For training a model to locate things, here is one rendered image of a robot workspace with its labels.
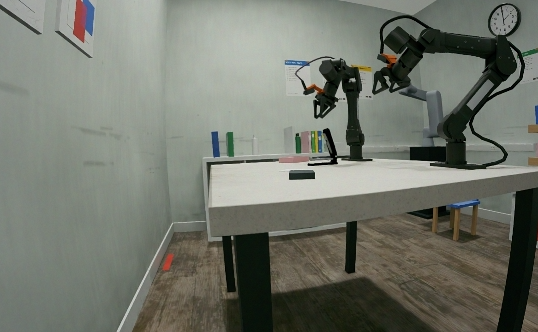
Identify pink shallow tray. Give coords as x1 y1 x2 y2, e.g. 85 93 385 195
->
279 156 309 163

